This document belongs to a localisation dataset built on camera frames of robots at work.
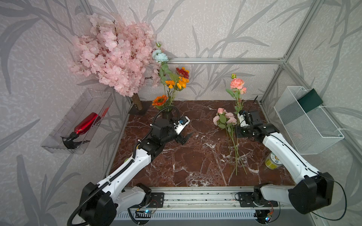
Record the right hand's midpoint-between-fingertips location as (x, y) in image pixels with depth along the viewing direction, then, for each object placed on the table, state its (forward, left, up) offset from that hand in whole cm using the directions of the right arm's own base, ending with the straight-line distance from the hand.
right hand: (237, 129), depth 83 cm
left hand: (-3, +30, +8) cm, 31 cm away
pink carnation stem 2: (-9, -2, -15) cm, 18 cm away
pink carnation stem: (+14, -1, -10) cm, 17 cm away
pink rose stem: (+21, +5, -8) cm, 23 cm away
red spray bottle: (-9, +76, +19) cm, 79 cm away
